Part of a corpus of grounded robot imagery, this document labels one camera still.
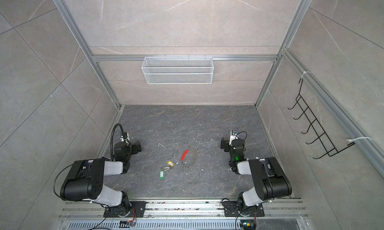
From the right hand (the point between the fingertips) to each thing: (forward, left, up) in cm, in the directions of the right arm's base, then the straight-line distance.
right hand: (231, 136), depth 94 cm
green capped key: (-21, +43, -6) cm, 48 cm away
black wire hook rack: (-4, -33, +25) cm, 42 cm away
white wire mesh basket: (+39, +34, +24) cm, 57 cm away
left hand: (0, +65, 0) cm, 65 cm away
